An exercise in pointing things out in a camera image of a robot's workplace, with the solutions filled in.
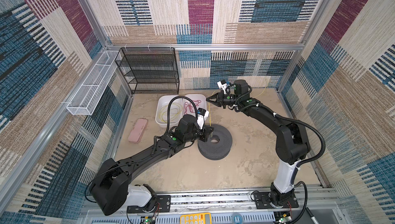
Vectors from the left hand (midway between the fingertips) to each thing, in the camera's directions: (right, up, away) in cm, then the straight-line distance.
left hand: (215, 129), depth 77 cm
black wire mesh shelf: (-43, +37, +34) cm, 66 cm away
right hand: (-4, +15, +6) cm, 16 cm away
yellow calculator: (-9, -38, -8) cm, 40 cm away
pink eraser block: (-46, -4, +20) cm, 51 cm away
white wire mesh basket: (-74, +14, +13) cm, 76 cm away
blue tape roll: (+9, -39, -7) cm, 41 cm away
